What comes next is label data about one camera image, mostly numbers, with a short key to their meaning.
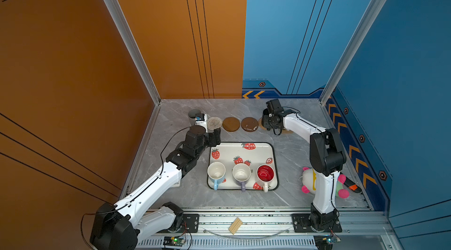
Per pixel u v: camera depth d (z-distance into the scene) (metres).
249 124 1.06
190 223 0.74
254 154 0.96
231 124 1.07
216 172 0.84
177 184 0.83
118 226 0.38
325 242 0.71
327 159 0.53
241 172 0.87
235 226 0.72
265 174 0.85
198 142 0.61
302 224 0.72
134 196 0.43
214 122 1.08
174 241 0.71
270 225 0.75
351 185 0.83
